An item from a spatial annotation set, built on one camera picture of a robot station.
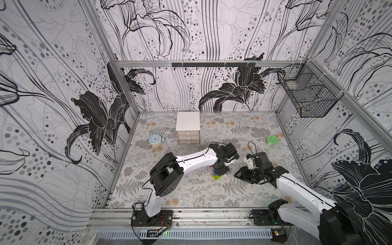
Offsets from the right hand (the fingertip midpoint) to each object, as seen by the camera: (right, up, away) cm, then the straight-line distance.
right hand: (237, 174), depth 84 cm
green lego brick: (-12, -2, +1) cm, 12 cm away
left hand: (-10, +2, +2) cm, 11 cm away
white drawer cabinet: (-29, +26, +9) cm, 40 cm away
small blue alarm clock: (-50, +18, +15) cm, 55 cm away
